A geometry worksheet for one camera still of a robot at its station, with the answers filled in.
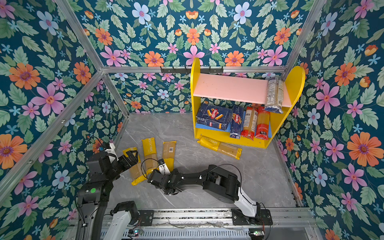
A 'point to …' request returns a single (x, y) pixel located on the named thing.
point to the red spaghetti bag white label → (250, 122)
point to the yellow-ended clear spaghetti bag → (168, 153)
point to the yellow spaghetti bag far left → (136, 172)
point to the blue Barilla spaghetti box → (237, 121)
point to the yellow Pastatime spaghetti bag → (149, 149)
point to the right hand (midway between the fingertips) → (163, 175)
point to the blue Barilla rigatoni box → (214, 117)
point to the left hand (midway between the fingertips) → (131, 151)
